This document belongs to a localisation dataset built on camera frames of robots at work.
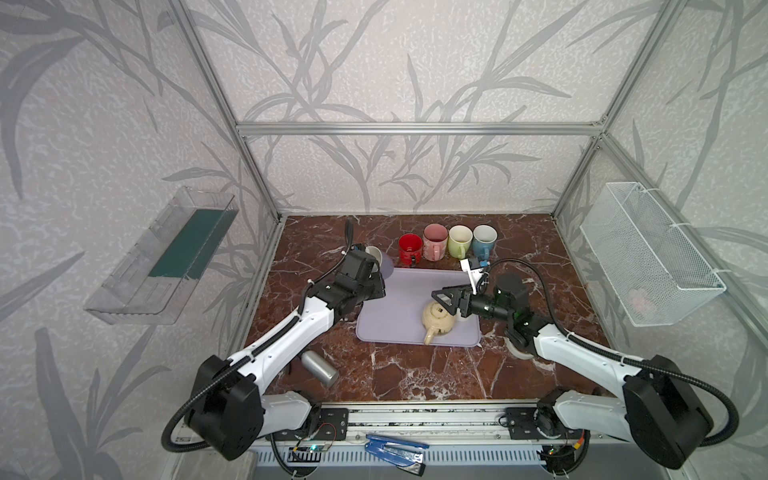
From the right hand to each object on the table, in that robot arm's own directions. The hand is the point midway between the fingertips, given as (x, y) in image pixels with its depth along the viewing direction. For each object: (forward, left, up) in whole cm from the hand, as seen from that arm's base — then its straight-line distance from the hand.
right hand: (439, 285), depth 78 cm
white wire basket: (-6, -44, +15) cm, 47 cm away
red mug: (+23, +7, -13) cm, 28 cm away
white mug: (-2, -12, -17) cm, 21 cm away
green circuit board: (-34, +32, -18) cm, 50 cm away
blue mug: (+22, -17, -10) cm, 30 cm away
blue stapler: (-36, +10, -16) cm, 40 cm away
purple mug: (+8, +15, -1) cm, 17 cm away
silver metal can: (-16, +32, -15) cm, 39 cm away
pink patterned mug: (+22, -1, -9) cm, 24 cm away
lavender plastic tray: (0, +11, -17) cm, 21 cm away
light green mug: (+23, -9, -10) cm, 27 cm away
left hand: (+5, +15, -2) cm, 16 cm away
